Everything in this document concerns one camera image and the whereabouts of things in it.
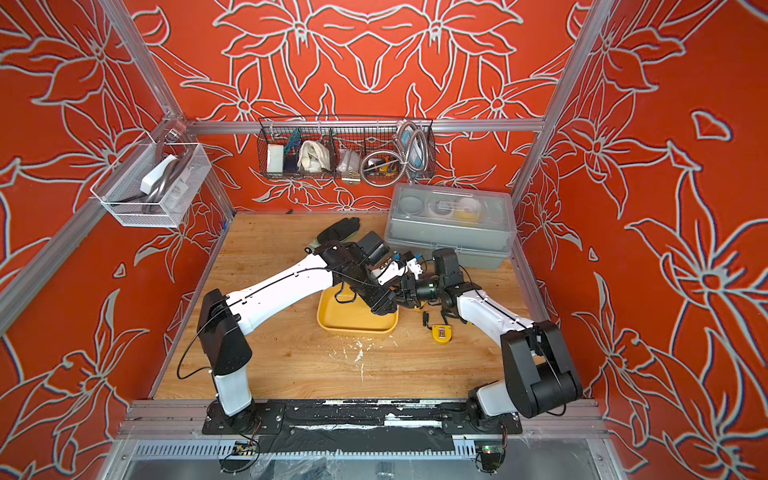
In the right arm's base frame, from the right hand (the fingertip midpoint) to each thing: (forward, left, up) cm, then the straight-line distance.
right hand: (379, 298), depth 75 cm
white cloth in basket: (+40, +21, +15) cm, 48 cm away
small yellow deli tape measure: (-2, -18, -16) cm, 24 cm away
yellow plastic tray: (+5, +13, -17) cm, 22 cm away
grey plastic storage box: (+26, -30, +1) cm, 40 cm away
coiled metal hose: (+36, -1, +14) cm, 39 cm away
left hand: (+1, -3, -2) cm, 4 cm away
